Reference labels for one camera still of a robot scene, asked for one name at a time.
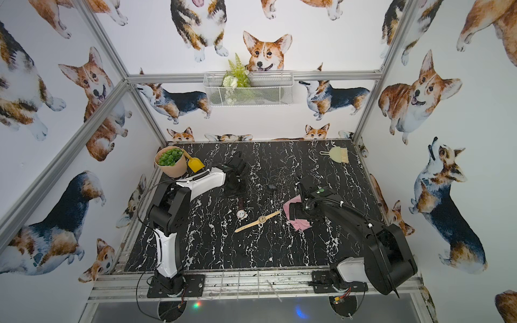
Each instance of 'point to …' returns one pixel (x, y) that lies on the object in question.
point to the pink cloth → (298, 224)
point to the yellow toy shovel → (194, 163)
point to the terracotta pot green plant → (171, 160)
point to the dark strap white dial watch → (241, 213)
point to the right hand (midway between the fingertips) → (299, 214)
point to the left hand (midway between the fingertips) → (246, 191)
